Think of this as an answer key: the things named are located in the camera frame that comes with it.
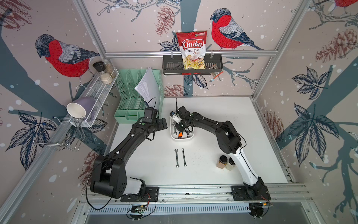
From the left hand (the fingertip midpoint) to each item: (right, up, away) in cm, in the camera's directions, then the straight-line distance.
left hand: (162, 120), depth 88 cm
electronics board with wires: (-10, -46, -17) cm, 50 cm away
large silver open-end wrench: (+8, -9, +10) cm, 15 cm away
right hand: (+9, -5, +15) cm, 18 cm away
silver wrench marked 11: (+9, -23, 0) cm, 25 cm away
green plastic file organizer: (-29, +11, +22) cm, 38 cm away
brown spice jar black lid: (+35, -22, -12) cm, 43 cm away
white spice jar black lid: (+40, -23, -12) cm, 47 cm away
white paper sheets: (-11, +23, +7) cm, 26 cm away
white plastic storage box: (+16, -11, +9) cm, 21 cm away
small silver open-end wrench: (+14, -27, -4) cm, 31 cm away
